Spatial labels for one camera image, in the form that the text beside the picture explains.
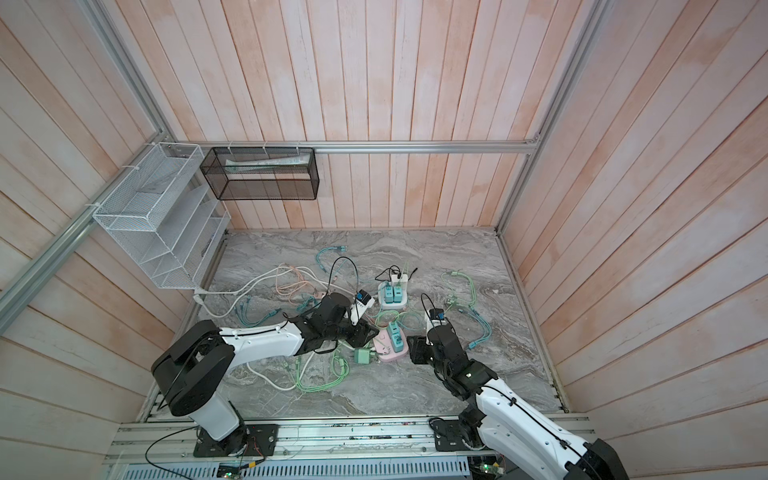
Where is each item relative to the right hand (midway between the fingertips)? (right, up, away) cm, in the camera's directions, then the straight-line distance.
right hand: (413, 337), depth 84 cm
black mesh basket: (-51, +53, +19) cm, 76 cm away
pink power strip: (-8, -4, +2) cm, 9 cm away
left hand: (-12, +1, +2) cm, 12 cm away
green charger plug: (-15, -5, -1) cm, 16 cm away
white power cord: (-43, -12, -1) cm, 45 cm away
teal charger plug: (-5, 0, -1) cm, 5 cm away
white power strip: (-5, +11, +8) cm, 15 cm away
